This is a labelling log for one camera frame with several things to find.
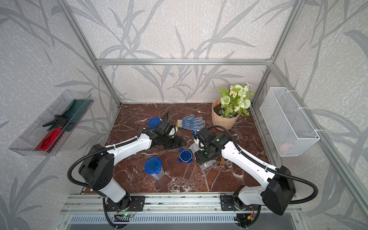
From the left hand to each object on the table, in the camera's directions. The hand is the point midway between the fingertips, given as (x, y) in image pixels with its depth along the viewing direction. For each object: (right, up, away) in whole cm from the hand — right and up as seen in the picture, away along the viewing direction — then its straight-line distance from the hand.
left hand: (183, 145), depth 85 cm
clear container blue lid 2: (-20, +14, +8) cm, 25 cm away
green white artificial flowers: (+32, +26, -1) cm, 42 cm away
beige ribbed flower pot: (+29, +13, +9) cm, 33 cm away
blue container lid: (+1, -8, +6) cm, 10 cm away
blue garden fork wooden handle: (+24, -10, +2) cm, 26 cm away
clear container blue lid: (+7, +1, -7) cm, 10 cm away
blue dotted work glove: (+4, +13, +23) cm, 27 cm away
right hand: (+10, -5, -7) cm, 13 cm away
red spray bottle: (-56, +15, -20) cm, 61 cm away
